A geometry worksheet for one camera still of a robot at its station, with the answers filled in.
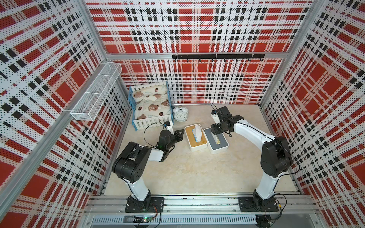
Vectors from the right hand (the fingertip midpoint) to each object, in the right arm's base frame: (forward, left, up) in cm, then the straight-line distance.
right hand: (217, 128), depth 92 cm
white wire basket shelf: (+11, +87, +9) cm, 88 cm away
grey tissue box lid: (-7, -5, -7) cm, 11 cm away
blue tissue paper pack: (-2, +13, -3) cm, 13 cm away
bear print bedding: (+29, +50, -3) cm, 58 cm away
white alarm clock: (+15, +25, -3) cm, 30 cm away
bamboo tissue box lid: (-4, +17, -6) cm, 19 cm away
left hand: (0, +20, -1) cm, 20 cm away
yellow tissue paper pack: (-6, +1, -3) cm, 7 cm away
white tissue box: (-12, -1, -9) cm, 16 cm away
